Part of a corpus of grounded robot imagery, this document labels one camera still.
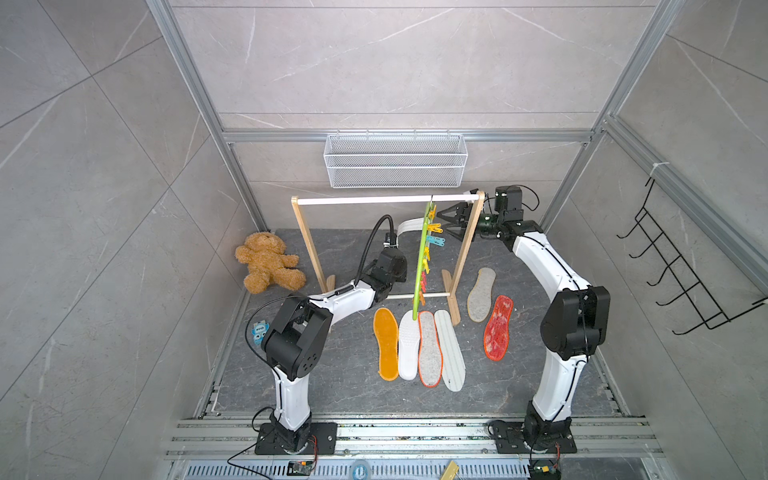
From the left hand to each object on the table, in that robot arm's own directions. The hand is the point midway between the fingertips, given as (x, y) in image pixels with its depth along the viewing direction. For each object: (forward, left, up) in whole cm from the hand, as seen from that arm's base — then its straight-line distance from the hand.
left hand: (401, 256), depth 94 cm
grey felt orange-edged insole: (-28, -8, -14) cm, 32 cm away
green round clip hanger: (0, -8, +12) cm, 15 cm away
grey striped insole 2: (-28, -14, -14) cm, 34 cm away
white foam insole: (-22, -2, -13) cm, 26 cm away
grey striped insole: (0, -2, +11) cm, 11 cm away
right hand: (0, -12, +15) cm, 19 cm away
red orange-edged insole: (-20, -30, -14) cm, 38 cm away
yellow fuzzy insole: (-21, +5, -12) cm, 25 cm away
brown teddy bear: (+8, +48, -5) cm, 49 cm away
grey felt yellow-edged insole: (-9, -26, -13) cm, 31 cm away
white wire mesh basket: (+29, +1, +16) cm, 33 cm away
